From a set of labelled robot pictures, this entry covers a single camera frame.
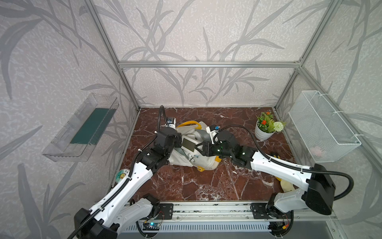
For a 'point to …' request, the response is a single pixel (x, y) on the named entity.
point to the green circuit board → (153, 225)
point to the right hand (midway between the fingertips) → (196, 146)
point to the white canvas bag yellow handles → (190, 153)
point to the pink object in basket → (316, 151)
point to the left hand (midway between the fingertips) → (177, 132)
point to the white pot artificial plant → (265, 127)
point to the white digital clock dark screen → (188, 144)
